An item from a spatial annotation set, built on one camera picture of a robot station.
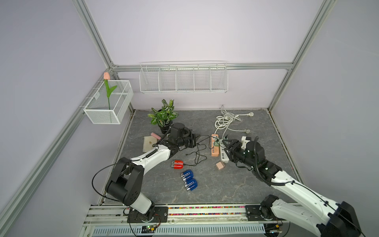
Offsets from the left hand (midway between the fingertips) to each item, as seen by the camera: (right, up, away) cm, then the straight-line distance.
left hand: (203, 132), depth 83 cm
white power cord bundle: (+16, +7, +27) cm, 33 cm away
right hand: (+9, -5, -7) cm, 12 cm away
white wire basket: (-44, +18, -6) cm, 48 cm away
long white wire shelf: (-13, +37, +16) cm, 42 cm away
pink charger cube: (+11, -20, +6) cm, 24 cm away
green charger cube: (+11, -4, -12) cm, 17 cm away
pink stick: (-32, -3, +17) cm, 36 cm away
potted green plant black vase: (-23, +9, +2) cm, 24 cm away
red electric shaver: (-15, -20, +6) cm, 26 cm away
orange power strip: (+8, -12, +11) cm, 18 cm away
